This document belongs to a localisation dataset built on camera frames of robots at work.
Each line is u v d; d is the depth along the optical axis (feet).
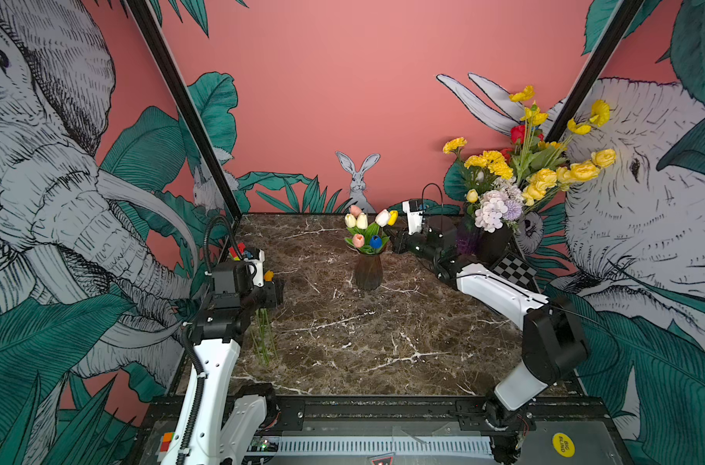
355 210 2.80
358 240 2.39
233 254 2.04
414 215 2.43
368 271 3.03
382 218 2.55
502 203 2.67
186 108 2.86
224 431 1.71
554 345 1.49
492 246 3.31
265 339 2.84
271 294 2.17
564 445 2.30
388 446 2.30
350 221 2.57
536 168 2.90
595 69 2.56
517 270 3.31
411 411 2.49
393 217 2.60
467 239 3.31
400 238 2.40
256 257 2.13
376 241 2.41
